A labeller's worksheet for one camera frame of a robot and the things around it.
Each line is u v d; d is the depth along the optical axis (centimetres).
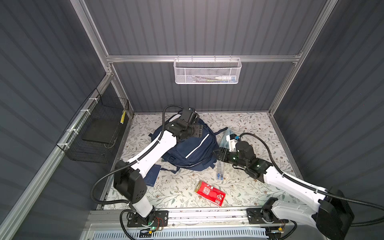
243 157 62
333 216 40
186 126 60
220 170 88
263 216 68
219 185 85
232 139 72
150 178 86
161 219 72
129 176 43
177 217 76
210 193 81
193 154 91
